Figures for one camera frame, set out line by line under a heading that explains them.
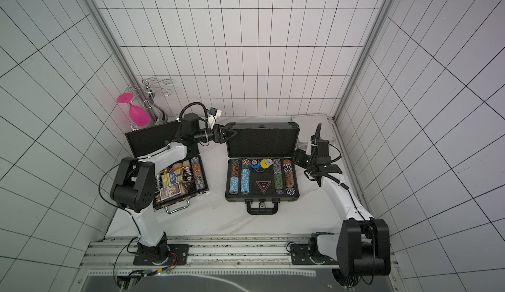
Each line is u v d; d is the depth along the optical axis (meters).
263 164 0.93
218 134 0.78
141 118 1.01
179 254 0.73
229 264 0.72
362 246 0.40
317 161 0.65
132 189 0.49
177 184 0.88
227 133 0.83
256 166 0.93
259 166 0.92
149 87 0.93
